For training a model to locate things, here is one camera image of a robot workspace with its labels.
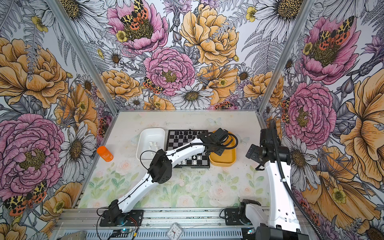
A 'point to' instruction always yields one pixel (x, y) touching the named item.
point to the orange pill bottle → (105, 153)
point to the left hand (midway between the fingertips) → (218, 150)
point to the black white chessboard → (177, 138)
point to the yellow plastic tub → (228, 157)
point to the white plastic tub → (150, 141)
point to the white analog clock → (175, 232)
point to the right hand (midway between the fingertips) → (260, 163)
